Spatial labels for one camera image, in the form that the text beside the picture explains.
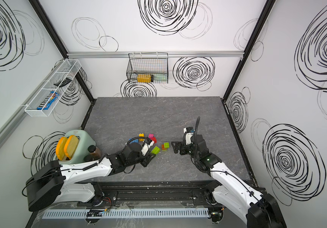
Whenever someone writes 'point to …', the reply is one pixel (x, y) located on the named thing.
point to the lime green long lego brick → (156, 150)
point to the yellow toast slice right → (70, 146)
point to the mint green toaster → (85, 140)
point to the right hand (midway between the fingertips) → (179, 142)
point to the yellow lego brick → (141, 135)
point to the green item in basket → (160, 78)
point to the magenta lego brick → (150, 136)
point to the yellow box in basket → (144, 78)
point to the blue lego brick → (129, 139)
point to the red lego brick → (154, 139)
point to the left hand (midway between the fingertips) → (153, 155)
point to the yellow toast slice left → (60, 147)
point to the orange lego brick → (163, 147)
